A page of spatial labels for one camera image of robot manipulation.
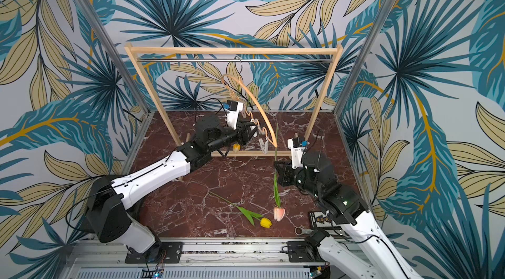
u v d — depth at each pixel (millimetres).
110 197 418
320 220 807
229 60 977
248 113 681
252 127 684
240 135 628
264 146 634
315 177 455
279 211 634
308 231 790
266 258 734
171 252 736
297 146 560
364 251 419
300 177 540
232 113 627
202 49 541
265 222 789
